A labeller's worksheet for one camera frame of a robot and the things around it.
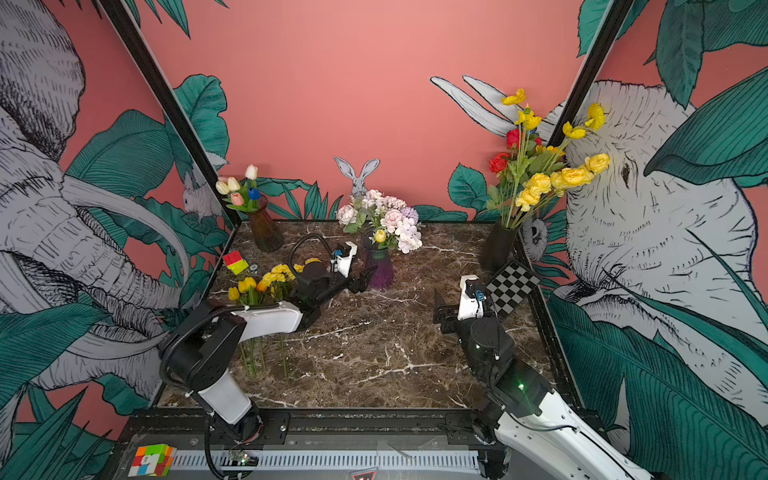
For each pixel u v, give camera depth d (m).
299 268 0.98
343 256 0.74
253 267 1.06
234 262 1.02
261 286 0.98
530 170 0.87
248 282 0.98
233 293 0.96
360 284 0.79
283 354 0.86
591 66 0.78
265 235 1.13
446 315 0.59
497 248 0.96
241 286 0.98
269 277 0.95
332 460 0.74
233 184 0.90
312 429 0.75
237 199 0.86
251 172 0.93
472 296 0.55
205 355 0.46
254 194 0.88
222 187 0.89
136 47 0.74
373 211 0.85
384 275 0.95
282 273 1.00
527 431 0.58
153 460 0.66
